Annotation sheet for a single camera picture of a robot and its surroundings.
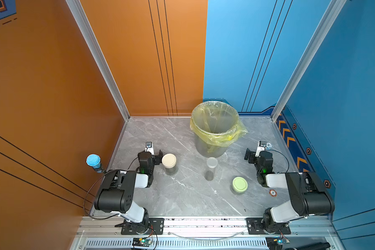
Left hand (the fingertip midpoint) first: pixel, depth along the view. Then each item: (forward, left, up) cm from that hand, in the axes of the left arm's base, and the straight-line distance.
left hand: (152, 148), depth 95 cm
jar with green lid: (-21, -49, -1) cm, 54 cm away
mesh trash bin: (+3, -32, -7) cm, 33 cm away
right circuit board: (-45, -66, -6) cm, 80 cm away
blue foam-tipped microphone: (-22, +15, +25) cm, 36 cm away
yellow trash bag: (+15, -40, +7) cm, 43 cm away
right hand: (0, -63, 0) cm, 63 cm away
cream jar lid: (-11, -12, +6) cm, 17 cm away
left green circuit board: (-46, -2, -7) cm, 47 cm away
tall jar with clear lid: (-16, -34, +11) cm, 39 cm away
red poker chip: (-23, -69, -7) cm, 73 cm away
